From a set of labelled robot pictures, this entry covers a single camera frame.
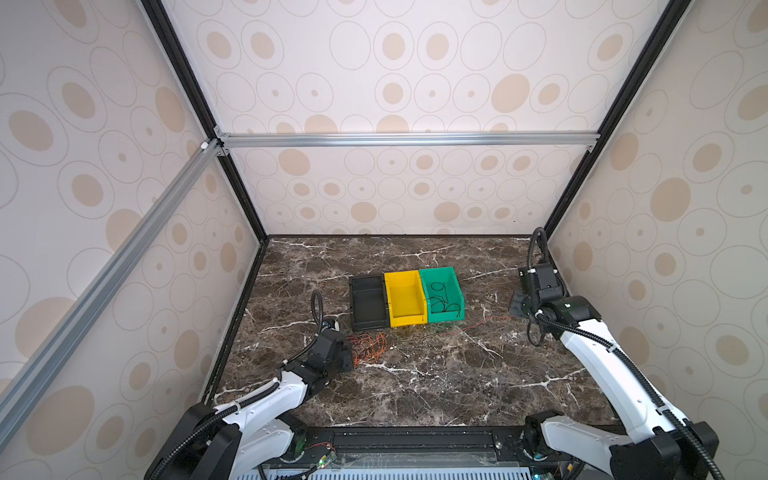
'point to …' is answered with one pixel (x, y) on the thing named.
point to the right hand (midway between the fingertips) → (525, 299)
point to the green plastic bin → (445, 300)
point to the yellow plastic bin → (406, 300)
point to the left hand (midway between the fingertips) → (356, 348)
